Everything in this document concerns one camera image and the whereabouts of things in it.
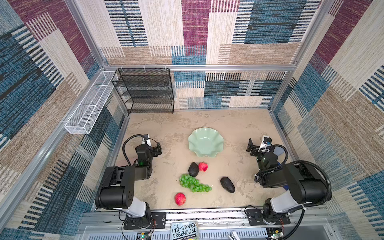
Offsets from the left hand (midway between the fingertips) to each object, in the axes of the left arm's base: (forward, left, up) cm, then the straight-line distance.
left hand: (150, 141), depth 93 cm
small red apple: (-15, -32, -4) cm, 36 cm away
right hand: (-3, -65, +3) cm, 65 cm away
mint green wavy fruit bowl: (+3, -35, -6) cm, 35 cm away
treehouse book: (-45, -22, -5) cm, 50 cm away
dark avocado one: (-26, -44, -3) cm, 51 cm away
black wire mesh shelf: (+37, +7, +10) cm, 39 cm away
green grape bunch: (-25, -26, -5) cm, 36 cm away
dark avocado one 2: (-17, -27, -3) cm, 32 cm away
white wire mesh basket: (+15, +39, +10) cm, 43 cm away
